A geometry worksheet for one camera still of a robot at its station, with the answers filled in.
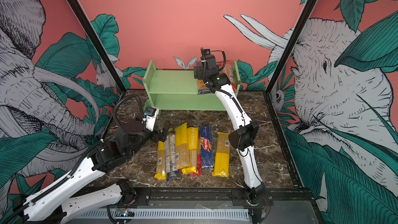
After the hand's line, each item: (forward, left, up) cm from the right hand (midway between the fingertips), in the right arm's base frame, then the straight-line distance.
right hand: (201, 64), depth 82 cm
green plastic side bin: (-12, +29, -17) cm, 36 cm away
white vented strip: (-64, +15, -37) cm, 75 cm away
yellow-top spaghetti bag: (-34, +11, -30) cm, 47 cm away
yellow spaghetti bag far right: (-43, -12, -35) cm, 56 cm away
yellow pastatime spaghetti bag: (-30, +4, -30) cm, 43 cm away
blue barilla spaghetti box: (-39, -3, -34) cm, 52 cm away
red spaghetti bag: (-45, +1, -34) cm, 57 cm away
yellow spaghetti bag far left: (-45, +21, -34) cm, 60 cm away
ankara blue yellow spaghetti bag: (-12, -1, -7) cm, 14 cm away
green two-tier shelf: (-7, +14, -13) cm, 20 cm away
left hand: (-32, +17, -5) cm, 36 cm away
